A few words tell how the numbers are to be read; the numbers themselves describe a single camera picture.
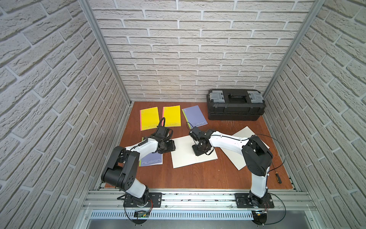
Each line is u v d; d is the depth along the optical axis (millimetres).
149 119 1111
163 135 742
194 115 1100
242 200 735
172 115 1118
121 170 454
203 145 656
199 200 761
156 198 746
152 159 866
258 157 492
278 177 812
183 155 906
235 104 957
